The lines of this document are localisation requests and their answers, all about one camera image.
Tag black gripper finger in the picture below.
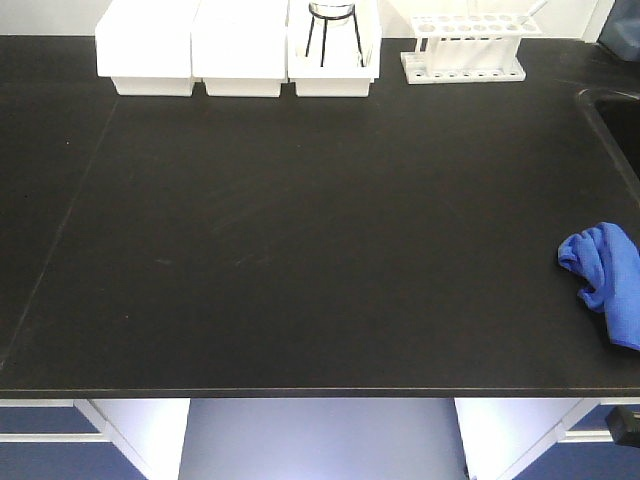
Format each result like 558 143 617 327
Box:
604 405 640 444

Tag blue cloth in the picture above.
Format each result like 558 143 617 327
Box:
557 221 640 347

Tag black sink basin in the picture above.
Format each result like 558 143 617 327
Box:
574 87 640 182

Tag dark blue plastic container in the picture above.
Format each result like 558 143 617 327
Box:
597 0 640 62

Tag white test tube rack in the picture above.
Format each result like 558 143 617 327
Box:
399 0 543 85

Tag thin white rod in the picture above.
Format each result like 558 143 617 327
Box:
517 0 549 24

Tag white plastic bin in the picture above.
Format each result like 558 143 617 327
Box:
286 0 383 98
94 0 201 97
191 0 290 98

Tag dark top bench, blue cabinets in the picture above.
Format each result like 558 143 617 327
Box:
0 34 640 480

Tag black wire tripod stand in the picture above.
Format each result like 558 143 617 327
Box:
304 1 364 69

